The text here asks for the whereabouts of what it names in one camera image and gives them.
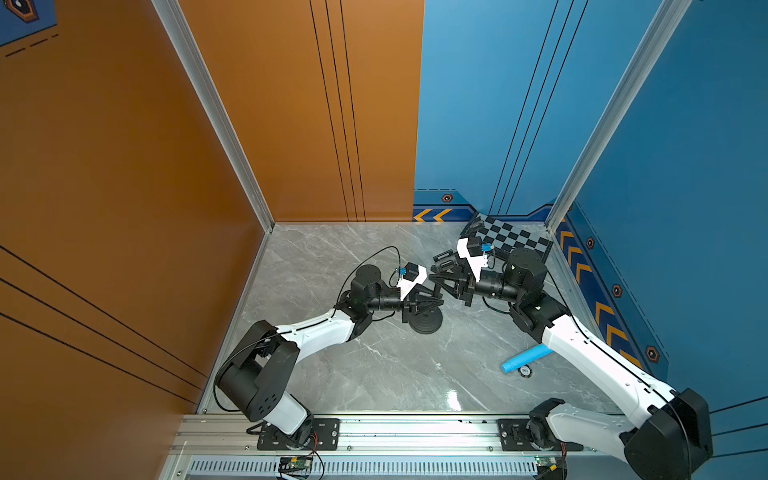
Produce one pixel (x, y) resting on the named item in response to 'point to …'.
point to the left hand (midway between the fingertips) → (439, 296)
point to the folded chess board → (504, 238)
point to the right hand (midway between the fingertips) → (434, 273)
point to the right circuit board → (550, 462)
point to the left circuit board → (294, 463)
